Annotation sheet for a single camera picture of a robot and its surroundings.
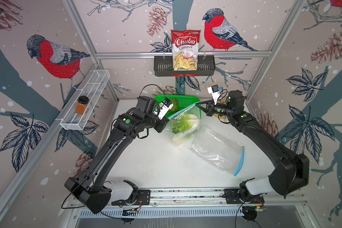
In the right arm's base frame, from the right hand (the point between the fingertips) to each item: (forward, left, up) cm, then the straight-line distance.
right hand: (196, 103), depth 73 cm
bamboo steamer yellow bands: (-7, -10, 0) cm, 12 cm away
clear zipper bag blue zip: (-2, +1, -3) cm, 4 cm away
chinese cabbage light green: (-11, +7, -16) cm, 21 cm away
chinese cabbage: (+19, +12, -24) cm, 32 cm away
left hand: (-8, +14, -1) cm, 16 cm away
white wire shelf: (+13, +64, -1) cm, 65 cm away
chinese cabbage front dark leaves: (-8, +6, -7) cm, 12 cm away
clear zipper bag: (-11, -18, -34) cm, 40 cm away
